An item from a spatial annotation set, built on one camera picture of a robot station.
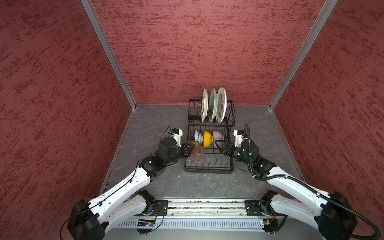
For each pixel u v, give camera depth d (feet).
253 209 2.42
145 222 2.38
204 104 2.48
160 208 2.45
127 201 1.90
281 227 2.27
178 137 2.25
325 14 2.40
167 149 1.81
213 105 2.38
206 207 2.49
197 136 2.94
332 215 1.29
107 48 2.81
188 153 2.11
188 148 2.21
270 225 2.34
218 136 2.97
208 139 2.97
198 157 3.00
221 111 2.39
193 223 2.33
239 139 2.36
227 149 2.27
